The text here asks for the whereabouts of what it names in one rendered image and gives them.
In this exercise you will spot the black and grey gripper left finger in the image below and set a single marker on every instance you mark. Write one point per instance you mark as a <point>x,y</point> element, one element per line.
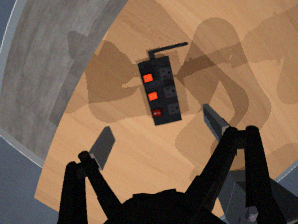
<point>73,208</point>

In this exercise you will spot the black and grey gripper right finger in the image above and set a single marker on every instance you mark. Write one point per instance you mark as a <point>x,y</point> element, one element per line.
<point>262,208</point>

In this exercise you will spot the black power strip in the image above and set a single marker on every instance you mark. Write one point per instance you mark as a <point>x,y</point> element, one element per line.
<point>160,88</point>

